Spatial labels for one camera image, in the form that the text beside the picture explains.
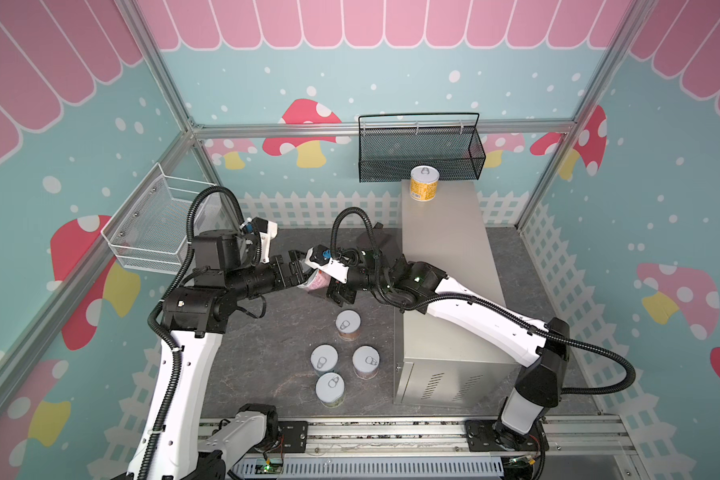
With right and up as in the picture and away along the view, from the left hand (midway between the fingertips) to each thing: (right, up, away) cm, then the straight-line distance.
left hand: (308, 272), depth 63 cm
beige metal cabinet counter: (+25, -16, -9) cm, 31 cm away
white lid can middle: (+1, -25, +18) cm, 31 cm away
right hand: (+1, 0, +3) cm, 3 cm away
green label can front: (+3, -31, +14) cm, 34 cm away
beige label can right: (+12, -25, +18) cm, 33 cm away
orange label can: (+7, -16, +25) cm, 30 cm away
